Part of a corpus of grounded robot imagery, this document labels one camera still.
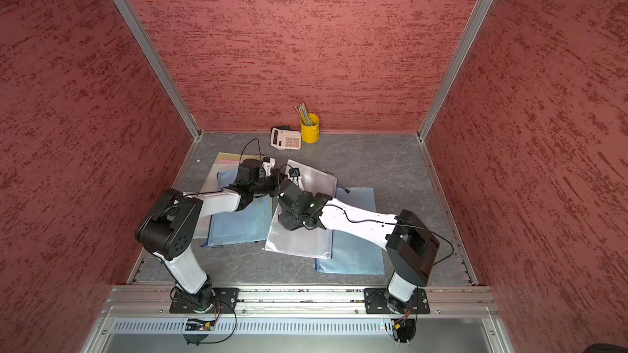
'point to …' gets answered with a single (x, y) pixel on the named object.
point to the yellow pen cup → (310, 134)
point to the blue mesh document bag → (350, 255)
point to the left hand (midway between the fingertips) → (295, 181)
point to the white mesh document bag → (315, 243)
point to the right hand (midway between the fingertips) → (290, 205)
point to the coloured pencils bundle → (301, 109)
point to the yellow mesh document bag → (226, 158)
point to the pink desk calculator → (283, 137)
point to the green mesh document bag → (210, 184)
